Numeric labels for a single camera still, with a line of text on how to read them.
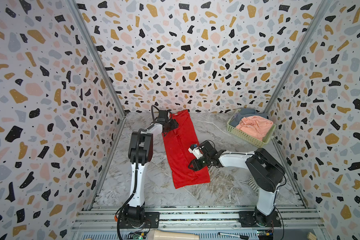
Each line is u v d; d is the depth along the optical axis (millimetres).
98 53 862
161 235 671
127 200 638
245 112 1118
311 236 691
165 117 920
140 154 639
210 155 757
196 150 858
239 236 694
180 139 1063
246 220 741
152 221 733
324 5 710
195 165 816
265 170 499
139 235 702
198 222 735
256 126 1010
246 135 1006
